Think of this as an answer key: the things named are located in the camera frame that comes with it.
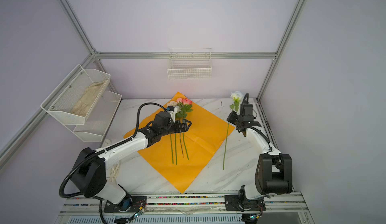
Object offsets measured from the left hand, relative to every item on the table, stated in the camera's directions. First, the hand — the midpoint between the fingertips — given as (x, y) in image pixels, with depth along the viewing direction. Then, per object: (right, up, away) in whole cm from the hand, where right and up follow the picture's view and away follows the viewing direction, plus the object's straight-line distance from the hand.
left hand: (185, 124), depth 84 cm
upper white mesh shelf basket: (-57, +14, -7) cm, 59 cm away
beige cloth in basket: (-52, +11, -7) cm, 54 cm away
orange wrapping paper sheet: (-3, -20, +7) cm, 22 cm away
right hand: (+26, +6, +6) cm, 27 cm away
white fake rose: (+32, +17, +10) cm, 37 cm away
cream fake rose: (-11, +14, +28) cm, 33 cm away
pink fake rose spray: (-3, +10, +30) cm, 32 cm away
